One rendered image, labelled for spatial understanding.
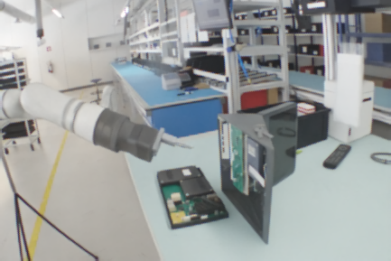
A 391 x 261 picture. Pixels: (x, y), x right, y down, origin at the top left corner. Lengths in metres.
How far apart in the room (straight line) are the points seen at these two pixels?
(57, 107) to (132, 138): 0.17
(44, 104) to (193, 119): 1.74
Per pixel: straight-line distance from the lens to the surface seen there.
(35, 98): 0.59
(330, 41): 1.20
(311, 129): 0.98
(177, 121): 2.17
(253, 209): 0.65
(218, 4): 1.81
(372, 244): 0.59
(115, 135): 0.51
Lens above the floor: 1.38
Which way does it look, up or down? 15 degrees down
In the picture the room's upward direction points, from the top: 5 degrees counter-clockwise
